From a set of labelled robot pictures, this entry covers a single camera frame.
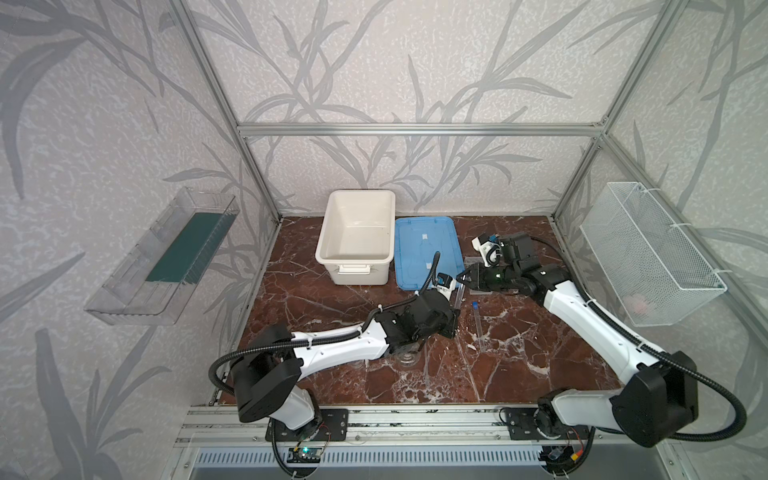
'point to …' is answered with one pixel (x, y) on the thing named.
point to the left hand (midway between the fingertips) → (464, 306)
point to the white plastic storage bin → (356, 239)
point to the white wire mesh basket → (654, 265)
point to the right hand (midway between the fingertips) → (459, 268)
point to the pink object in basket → (635, 303)
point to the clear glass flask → (408, 357)
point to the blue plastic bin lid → (416, 242)
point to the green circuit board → (304, 455)
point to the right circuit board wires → (563, 459)
